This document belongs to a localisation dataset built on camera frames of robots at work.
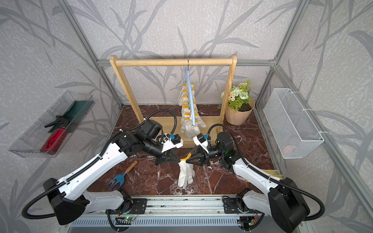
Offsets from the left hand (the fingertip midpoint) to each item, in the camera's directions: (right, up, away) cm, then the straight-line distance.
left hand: (178, 160), depth 64 cm
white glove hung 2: (+5, +12, +14) cm, 19 cm away
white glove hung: (0, +30, +24) cm, 38 cm away
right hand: (+4, -1, +3) cm, 5 cm away
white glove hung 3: (+4, -8, +3) cm, 9 cm away
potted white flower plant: (+34, +27, +20) cm, 48 cm away
